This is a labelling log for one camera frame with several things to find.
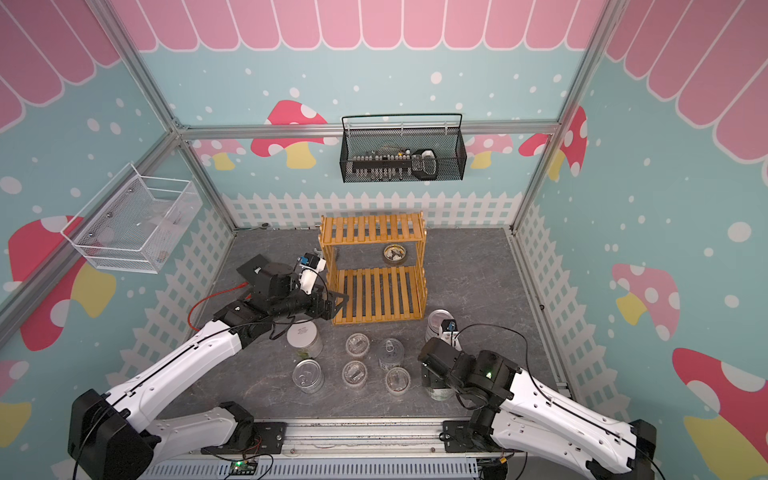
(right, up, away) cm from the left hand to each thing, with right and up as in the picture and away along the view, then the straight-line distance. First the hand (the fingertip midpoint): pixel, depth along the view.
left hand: (334, 297), depth 78 cm
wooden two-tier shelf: (+10, +9, +32) cm, 35 cm away
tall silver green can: (+27, -7, +4) cm, 28 cm away
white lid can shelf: (+28, -24, -4) cm, 37 cm away
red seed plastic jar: (+5, -20, +1) cm, 21 cm away
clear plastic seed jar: (+5, -14, +7) cm, 17 cm away
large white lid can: (-9, -12, +3) cm, 15 cm away
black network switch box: (-34, +6, +27) cm, 44 cm away
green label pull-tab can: (+15, -16, +3) cm, 22 cm away
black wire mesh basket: (+34, +46, +17) cm, 59 cm away
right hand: (+26, -17, -4) cm, 31 cm away
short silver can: (-7, -21, +1) cm, 22 cm away
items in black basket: (+15, +40, +14) cm, 44 cm away
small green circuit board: (-21, -41, -5) cm, 47 cm away
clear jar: (+16, -22, 0) cm, 28 cm away
